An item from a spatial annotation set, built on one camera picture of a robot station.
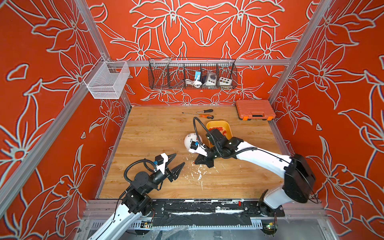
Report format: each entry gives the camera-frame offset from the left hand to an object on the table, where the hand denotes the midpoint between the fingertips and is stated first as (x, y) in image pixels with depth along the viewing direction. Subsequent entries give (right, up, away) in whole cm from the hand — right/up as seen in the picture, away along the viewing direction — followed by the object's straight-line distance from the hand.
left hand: (179, 158), depth 70 cm
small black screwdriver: (+17, +25, +47) cm, 56 cm away
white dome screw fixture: (+5, +8, +17) cm, 19 cm away
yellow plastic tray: (+29, +13, +35) cm, 48 cm away
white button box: (+28, +43, +24) cm, 57 cm away
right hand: (+7, -3, +5) cm, 9 cm away
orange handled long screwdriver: (+18, +21, +41) cm, 49 cm away
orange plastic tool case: (+58, +26, +41) cm, 76 cm away
